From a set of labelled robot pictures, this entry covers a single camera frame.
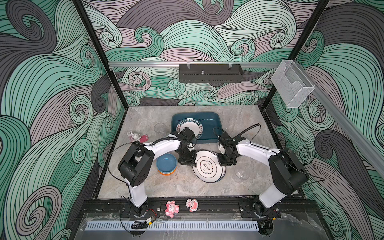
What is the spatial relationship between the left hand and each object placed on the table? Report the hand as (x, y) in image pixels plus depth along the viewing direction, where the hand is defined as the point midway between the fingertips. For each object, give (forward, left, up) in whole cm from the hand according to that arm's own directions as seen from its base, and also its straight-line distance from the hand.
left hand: (196, 164), depth 84 cm
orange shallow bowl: (-5, +16, -1) cm, 17 cm away
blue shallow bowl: (0, +17, +1) cm, 17 cm away
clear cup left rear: (+28, +25, -3) cm, 38 cm away
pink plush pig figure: (-21, +12, -2) cm, 25 cm away
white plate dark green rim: (+32, +1, -3) cm, 33 cm away
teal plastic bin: (+35, -12, -3) cm, 37 cm away
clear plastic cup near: (-3, -27, -3) cm, 27 cm away
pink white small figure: (-19, +2, -2) cm, 20 cm away
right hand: (+2, -15, -4) cm, 16 cm away
